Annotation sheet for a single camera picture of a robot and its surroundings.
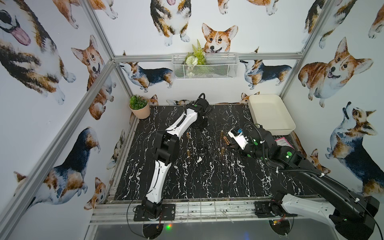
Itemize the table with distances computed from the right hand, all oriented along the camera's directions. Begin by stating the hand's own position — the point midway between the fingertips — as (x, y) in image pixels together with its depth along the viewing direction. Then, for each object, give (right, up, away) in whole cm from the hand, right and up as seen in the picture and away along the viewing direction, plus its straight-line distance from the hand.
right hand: (228, 145), depth 69 cm
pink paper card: (+42, -3, +31) cm, 53 cm away
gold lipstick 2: (-1, +3, -1) cm, 3 cm away
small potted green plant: (-55, +21, +35) cm, 69 cm away
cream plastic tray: (+38, +17, +41) cm, 59 cm away
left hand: (-10, +8, +28) cm, 31 cm away
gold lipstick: (-21, +1, +32) cm, 38 cm away
